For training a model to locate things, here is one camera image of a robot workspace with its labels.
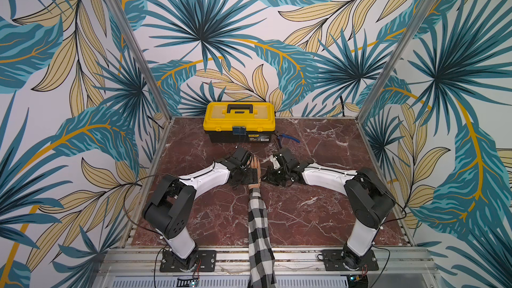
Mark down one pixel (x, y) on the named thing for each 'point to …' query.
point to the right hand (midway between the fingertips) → (261, 178)
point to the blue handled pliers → (284, 135)
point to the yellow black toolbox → (239, 122)
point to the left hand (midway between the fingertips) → (249, 181)
